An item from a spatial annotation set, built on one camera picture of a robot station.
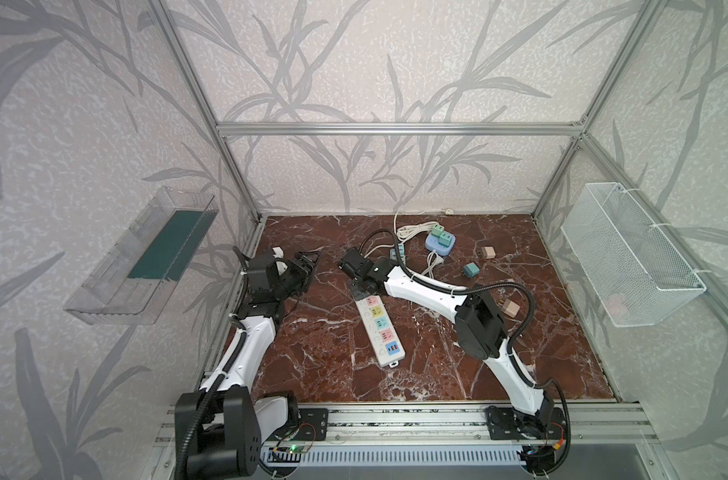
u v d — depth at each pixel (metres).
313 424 0.74
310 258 0.74
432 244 1.08
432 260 1.05
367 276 0.67
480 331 0.54
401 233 1.12
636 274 0.61
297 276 0.73
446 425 0.75
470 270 1.02
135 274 0.64
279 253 0.78
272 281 0.65
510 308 0.94
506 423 0.75
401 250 1.02
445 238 1.05
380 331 0.87
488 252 1.06
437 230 1.08
